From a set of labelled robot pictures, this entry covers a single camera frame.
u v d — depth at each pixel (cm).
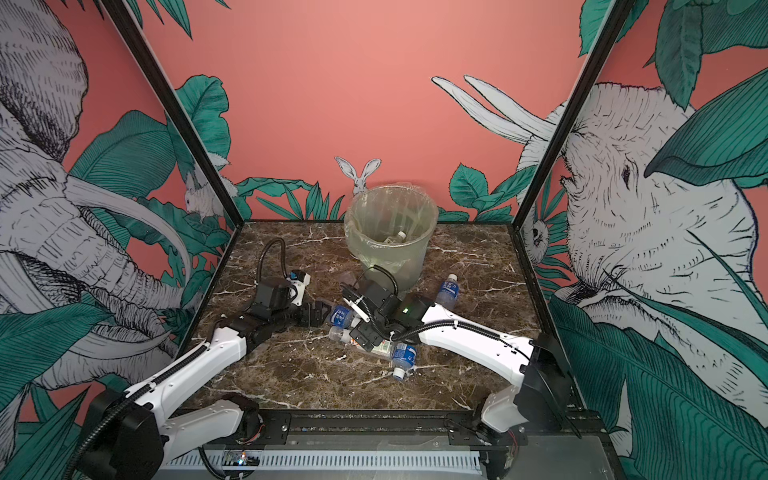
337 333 89
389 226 105
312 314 74
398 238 106
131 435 39
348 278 101
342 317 88
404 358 80
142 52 75
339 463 70
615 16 69
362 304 55
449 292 95
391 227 105
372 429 75
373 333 67
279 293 65
